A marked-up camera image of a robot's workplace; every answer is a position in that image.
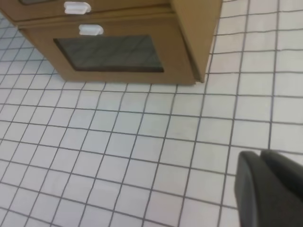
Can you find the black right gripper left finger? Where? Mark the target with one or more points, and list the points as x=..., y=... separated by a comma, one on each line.
x=256, y=192

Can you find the white grid tablecloth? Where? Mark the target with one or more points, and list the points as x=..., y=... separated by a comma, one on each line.
x=93, y=154

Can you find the brown cardboard shoebox cabinet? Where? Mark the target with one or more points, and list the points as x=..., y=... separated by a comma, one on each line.
x=197, y=20

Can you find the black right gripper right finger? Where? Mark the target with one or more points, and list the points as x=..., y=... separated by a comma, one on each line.
x=290, y=175

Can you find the brown cardboard drawer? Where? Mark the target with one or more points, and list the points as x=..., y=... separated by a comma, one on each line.
x=139, y=49
x=22, y=10

